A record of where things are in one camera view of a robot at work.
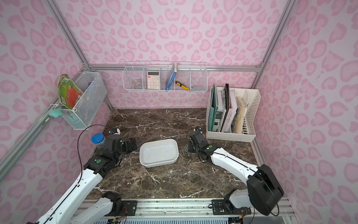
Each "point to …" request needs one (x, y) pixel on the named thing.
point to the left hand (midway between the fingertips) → (128, 139)
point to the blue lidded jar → (98, 138)
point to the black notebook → (227, 106)
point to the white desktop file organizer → (251, 97)
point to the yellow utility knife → (182, 85)
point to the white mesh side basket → (81, 117)
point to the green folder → (213, 112)
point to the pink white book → (231, 113)
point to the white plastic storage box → (157, 153)
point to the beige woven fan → (238, 129)
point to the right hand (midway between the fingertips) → (190, 143)
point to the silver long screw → (183, 152)
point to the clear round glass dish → (138, 86)
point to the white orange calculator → (153, 80)
